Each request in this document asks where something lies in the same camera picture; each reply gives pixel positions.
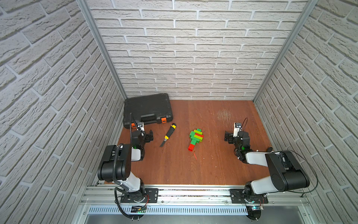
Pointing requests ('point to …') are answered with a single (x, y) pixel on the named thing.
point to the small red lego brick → (191, 147)
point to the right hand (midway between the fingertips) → (234, 131)
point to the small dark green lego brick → (194, 141)
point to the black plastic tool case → (155, 108)
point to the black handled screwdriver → (270, 149)
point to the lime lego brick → (200, 138)
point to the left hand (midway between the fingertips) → (144, 128)
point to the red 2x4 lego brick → (199, 135)
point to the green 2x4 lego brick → (192, 135)
